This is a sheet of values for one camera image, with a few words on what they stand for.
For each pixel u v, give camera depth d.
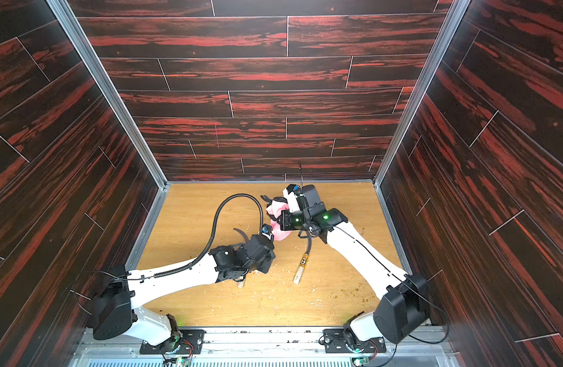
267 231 0.70
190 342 0.73
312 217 0.59
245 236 1.00
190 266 0.50
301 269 0.89
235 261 0.57
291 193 0.70
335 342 0.73
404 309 0.40
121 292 0.48
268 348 0.73
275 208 0.76
